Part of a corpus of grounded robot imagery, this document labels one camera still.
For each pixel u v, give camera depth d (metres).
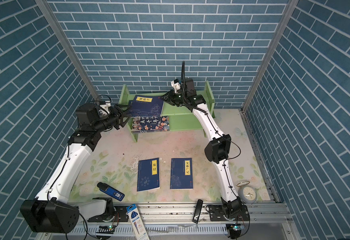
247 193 0.77
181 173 0.87
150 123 0.93
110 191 0.78
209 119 0.63
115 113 0.62
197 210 0.72
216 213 0.74
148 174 0.87
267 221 0.75
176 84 0.81
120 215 0.72
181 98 0.75
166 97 0.83
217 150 0.61
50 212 0.37
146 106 0.83
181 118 0.98
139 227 0.69
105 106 0.67
